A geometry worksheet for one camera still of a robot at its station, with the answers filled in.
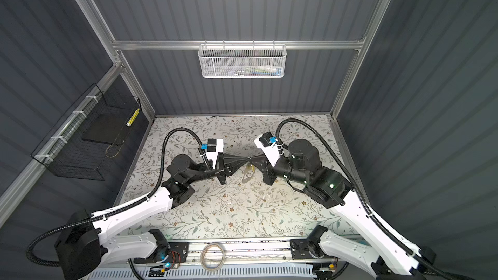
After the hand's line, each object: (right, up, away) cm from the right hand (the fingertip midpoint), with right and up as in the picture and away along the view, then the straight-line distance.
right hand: (254, 159), depth 60 cm
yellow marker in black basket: (-52, +15, +21) cm, 58 cm away
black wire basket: (-65, +1, +5) cm, 65 cm away
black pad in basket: (-58, +10, +16) cm, 61 cm away
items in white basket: (+1, +39, +32) cm, 50 cm away
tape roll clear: (-20, -38, +12) cm, 44 cm away
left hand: (-2, -2, -2) cm, 3 cm away
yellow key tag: (0, -3, +2) cm, 3 cm away
